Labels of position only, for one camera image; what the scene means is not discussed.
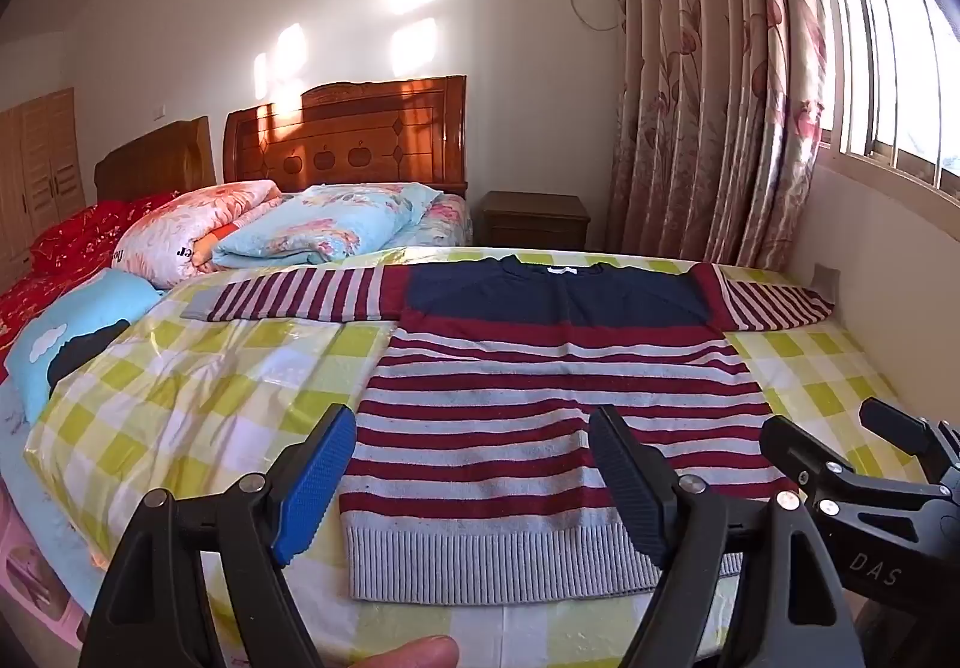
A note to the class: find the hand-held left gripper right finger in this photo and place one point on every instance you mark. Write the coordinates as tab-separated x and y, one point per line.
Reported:
630	480

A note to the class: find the large carved wooden headboard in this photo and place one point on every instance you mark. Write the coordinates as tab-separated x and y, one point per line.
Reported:
352	128

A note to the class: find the barred window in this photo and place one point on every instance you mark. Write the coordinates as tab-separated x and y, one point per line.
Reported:
885	38

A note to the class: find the red white striped sweater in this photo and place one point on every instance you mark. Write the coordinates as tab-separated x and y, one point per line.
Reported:
487	398

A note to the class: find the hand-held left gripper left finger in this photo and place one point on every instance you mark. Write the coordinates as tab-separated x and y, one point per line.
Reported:
315	480

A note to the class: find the blue cloud print pillow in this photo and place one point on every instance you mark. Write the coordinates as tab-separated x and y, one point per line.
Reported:
75	315

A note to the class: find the light blue floral quilt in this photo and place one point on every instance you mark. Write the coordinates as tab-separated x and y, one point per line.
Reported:
330	218

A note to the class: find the small plain wooden headboard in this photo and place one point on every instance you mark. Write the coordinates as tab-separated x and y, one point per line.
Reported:
150	165

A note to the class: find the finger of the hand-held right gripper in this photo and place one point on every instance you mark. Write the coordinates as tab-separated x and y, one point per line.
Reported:
896	424
810	465

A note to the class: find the pink printed cloth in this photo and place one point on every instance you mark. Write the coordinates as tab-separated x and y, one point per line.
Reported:
30	585

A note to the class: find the red patterned blanket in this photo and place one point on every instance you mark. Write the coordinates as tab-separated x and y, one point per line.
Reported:
67	240

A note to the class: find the yellow checked table cover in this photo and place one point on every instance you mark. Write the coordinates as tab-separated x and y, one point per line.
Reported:
187	398

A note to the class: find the light wooden wardrobe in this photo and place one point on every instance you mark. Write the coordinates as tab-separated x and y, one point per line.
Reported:
45	158

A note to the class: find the pink floral curtain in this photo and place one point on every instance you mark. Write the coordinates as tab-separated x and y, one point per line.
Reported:
697	75

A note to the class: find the brown wooden nightstand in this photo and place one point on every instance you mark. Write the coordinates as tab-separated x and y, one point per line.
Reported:
532	218

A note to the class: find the pink floral quilt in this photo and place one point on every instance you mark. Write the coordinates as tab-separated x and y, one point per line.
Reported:
165	233

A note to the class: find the person's left hand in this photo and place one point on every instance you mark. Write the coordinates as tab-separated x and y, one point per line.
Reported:
416	653

